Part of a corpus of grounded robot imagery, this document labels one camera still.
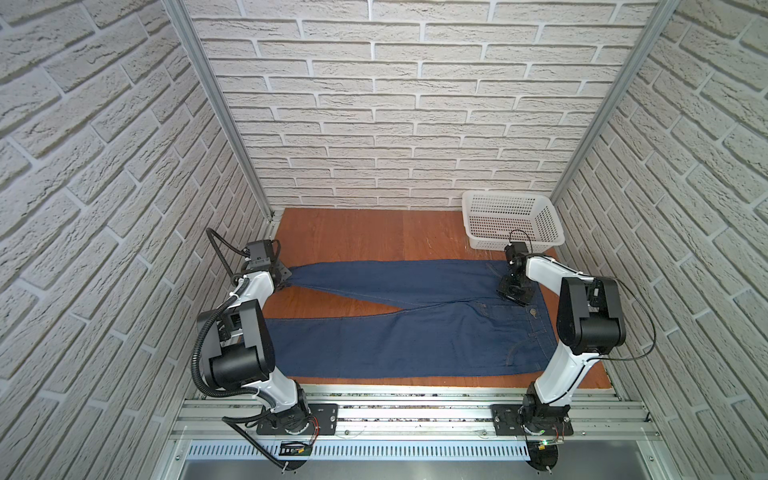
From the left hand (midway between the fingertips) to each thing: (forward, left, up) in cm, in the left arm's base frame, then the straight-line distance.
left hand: (275, 270), depth 92 cm
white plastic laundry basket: (+22, -77, 0) cm, 80 cm away
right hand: (-8, -76, -7) cm, 77 cm away
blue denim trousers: (-18, -59, -7) cm, 62 cm away
